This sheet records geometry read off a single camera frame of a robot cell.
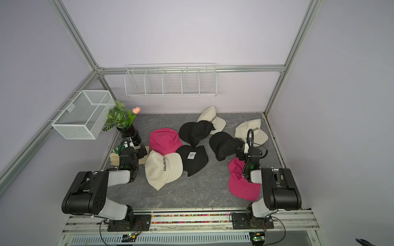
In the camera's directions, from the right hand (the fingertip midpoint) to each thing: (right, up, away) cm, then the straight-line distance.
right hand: (246, 145), depth 94 cm
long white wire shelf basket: (-45, +42, +5) cm, 62 cm away
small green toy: (-82, -4, +2) cm, 82 cm away
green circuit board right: (-1, -42, -22) cm, 47 cm away
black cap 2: (-14, 0, +4) cm, 14 cm away
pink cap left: (-52, +2, +5) cm, 52 cm away
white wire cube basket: (-92, +17, -12) cm, 94 cm away
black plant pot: (-71, +8, 0) cm, 72 cm away
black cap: (-33, +8, +7) cm, 34 cm away
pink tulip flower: (-65, +21, -8) cm, 68 cm away
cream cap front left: (-51, -13, -9) cm, 53 cm away
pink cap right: (-7, -21, -11) cm, 25 cm away
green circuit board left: (-62, -42, -22) cm, 78 cm away
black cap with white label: (-32, -7, -3) cm, 33 cm away
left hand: (-68, 0, -2) cm, 68 cm away
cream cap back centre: (-22, +21, +18) cm, 35 cm away
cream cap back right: (+1, +11, +14) cm, 18 cm away
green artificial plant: (-73, +17, -12) cm, 76 cm away
